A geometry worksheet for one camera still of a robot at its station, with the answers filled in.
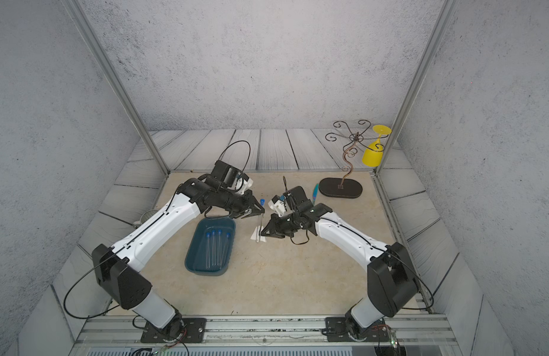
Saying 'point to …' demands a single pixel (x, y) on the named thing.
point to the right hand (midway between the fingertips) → (262, 234)
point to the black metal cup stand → (340, 188)
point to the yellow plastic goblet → (373, 156)
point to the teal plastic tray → (211, 245)
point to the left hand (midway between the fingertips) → (267, 211)
